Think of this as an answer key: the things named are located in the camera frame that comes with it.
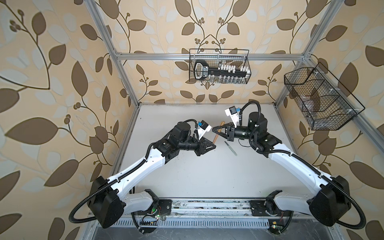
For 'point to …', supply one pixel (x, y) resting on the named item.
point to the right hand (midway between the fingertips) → (214, 131)
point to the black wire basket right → (327, 104)
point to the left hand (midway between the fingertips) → (215, 145)
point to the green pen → (231, 148)
